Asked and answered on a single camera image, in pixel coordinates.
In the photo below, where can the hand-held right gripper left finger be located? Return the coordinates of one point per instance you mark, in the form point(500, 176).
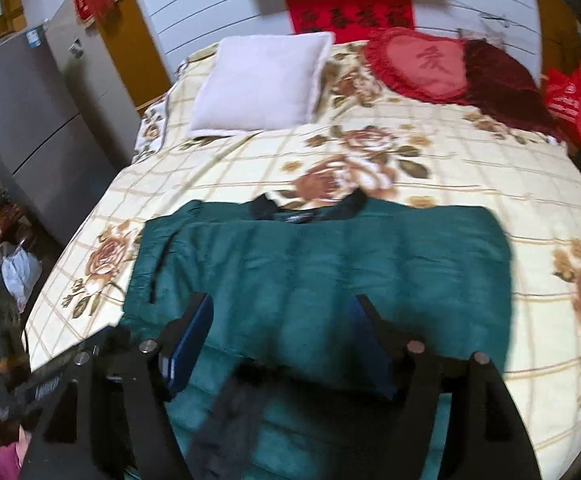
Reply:
point(190, 340)

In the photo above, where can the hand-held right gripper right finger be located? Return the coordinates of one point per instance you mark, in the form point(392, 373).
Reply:
point(370, 350)

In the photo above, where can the green padded jacket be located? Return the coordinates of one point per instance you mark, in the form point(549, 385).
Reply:
point(320, 260)

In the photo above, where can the pink cloth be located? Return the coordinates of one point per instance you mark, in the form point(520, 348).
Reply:
point(5, 460)

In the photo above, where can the white plastic bag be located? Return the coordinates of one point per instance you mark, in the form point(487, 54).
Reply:
point(20, 270)

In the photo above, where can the white pillow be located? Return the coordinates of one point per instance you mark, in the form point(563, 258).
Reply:
point(260, 85)

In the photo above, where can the grey refrigerator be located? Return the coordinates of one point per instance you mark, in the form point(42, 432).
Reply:
point(35, 110)

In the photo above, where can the red heart cushion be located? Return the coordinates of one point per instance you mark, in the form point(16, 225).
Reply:
point(420, 65)

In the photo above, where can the wooden door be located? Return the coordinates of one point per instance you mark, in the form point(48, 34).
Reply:
point(140, 50)

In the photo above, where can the dark red cushion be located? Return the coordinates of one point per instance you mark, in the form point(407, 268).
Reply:
point(505, 85)

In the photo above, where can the red shopping bag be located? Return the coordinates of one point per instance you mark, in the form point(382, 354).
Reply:
point(570, 105)

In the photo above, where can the red wall poster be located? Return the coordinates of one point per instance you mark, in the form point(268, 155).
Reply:
point(350, 12)

